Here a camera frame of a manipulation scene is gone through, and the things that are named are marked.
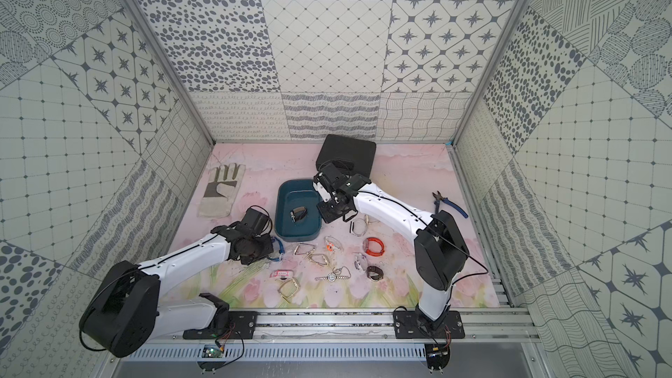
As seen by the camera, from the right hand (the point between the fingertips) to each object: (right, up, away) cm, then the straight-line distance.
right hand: (330, 215), depth 84 cm
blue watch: (-17, -15, +2) cm, 23 cm away
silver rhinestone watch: (+4, -19, -1) cm, 19 cm away
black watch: (-13, -1, +11) cm, 17 cm away
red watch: (+12, -12, +2) cm, 18 cm away
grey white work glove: (-46, +7, +21) cm, 51 cm away
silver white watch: (+10, -6, +11) cm, 16 cm away
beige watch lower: (-4, -15, +3) cm, 16 cm away
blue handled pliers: (+42, +4, +17) cm, 45 cm away
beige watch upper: (-10, -12, +4) cm, 16 cm away
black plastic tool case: (+9, +21, +29) cm, 37 cm away
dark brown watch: (+14, -17, -4) cm, 23 cm away
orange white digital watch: (+1, -11, +4) cm, 11 cm away
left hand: (-19, -13, +2) cm, 23 cm away
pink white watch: (-15, -19, -2) cm, 24 cm away
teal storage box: (-16, +5, +17) cm, 24 cm away
